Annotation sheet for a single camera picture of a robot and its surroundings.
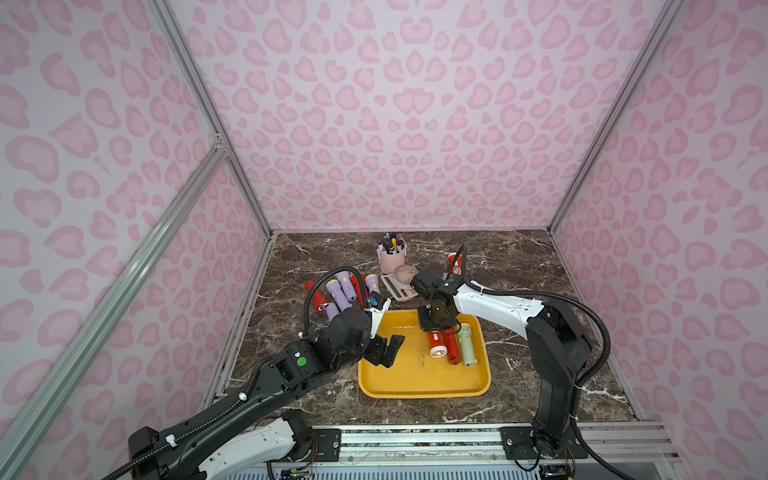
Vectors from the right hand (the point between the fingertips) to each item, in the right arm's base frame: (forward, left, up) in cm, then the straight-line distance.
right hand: (429, 326), depth 90 cm
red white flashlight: (+23, -11, -1) cm, 25 cm away
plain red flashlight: (-5, -7, -2) cm, 9 cm away
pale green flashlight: (-4, -11, -1) cm, 11 cm away
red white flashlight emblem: (-7, -2, +2) cm, 7 cm away
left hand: (-10, +10, +17) cm, 22 cm away
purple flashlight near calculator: (+15, +18, 0) cm, 24 cm away
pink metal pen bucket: (+23, +12, +1) cm, 26 cm away
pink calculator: (+12, +9, 0) cm, 15 cm away
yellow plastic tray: (-13, +4, -5) cm, 14 cm away
